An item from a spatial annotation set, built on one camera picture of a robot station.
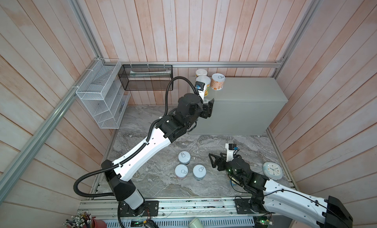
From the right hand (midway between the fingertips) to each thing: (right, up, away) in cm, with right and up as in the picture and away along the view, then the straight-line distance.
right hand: (214, 154), depth 79 cm
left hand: (-6, +27, -14) cm, 31 cm away
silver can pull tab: (-17, -4, +6) cm, 18 cm away
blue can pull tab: (-8, -10, +1) cm, 13 cm away
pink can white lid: (-18, -10, +1) cm, 21 cm away
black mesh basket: (-45, +50, +25) cm, 72 cm away
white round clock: (+35, -11, +4) cm, 37 cm away
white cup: (-11, -27, -16) cm, 33 cm away
